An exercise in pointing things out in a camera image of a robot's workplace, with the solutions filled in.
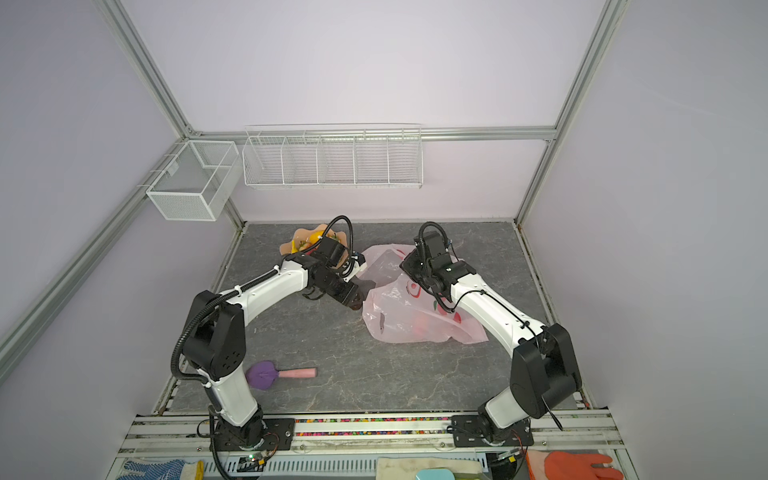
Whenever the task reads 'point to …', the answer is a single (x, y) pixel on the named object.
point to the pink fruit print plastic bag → (401, 310)
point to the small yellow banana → (293, 245)
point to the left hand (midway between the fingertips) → (356, 298)
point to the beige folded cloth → (407, 468)
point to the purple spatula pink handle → (264, 373)
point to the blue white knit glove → (161, 470)
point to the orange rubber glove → (563, 465)
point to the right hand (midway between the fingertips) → (403, 264)
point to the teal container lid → (435, 474)
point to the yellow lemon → (316, 236)
